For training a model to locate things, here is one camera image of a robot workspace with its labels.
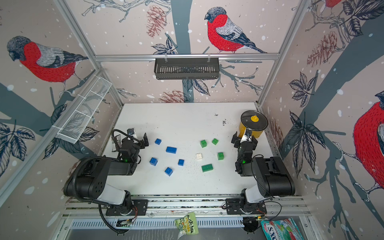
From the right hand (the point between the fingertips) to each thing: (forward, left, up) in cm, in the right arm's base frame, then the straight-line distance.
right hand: (245, 132), depth 90 cm
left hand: (-2, +66, +1) cm, 66 cm away
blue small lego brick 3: (-17, +39, -9) cm, 43 cm away
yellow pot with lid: (+8, -7, +2) cm, 11 cm away
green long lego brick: (-19, +23, -9) cm, 32 cm away
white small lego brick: (-13, +28, -9) cm, 32 cm away
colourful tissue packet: (-47, -12, -8) cm, 49 cm away
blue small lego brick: (-3, +56, -9) cm, 57 cm away
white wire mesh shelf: (-11, +97, +12) cm, 99 cm away
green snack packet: (-47, +33, -10) cm, 58 cm away
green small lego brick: (-4, +25, -8) cm, 27 cm away
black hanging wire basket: (+43, +39, +17) cm, 61 cm away
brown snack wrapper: (-2, +84, -9) cm, 85 cm away
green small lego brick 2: (-1, +18, -10) cm, 20 cm away
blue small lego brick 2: (-17, +55, -8) cm, 59 cm away
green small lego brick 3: (-13, +15, -7) cm, 21 cm away
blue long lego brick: (-9, +46, -8) cm, 48 cm away
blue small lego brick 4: (-23, +45, -8) cm, 51 cm away
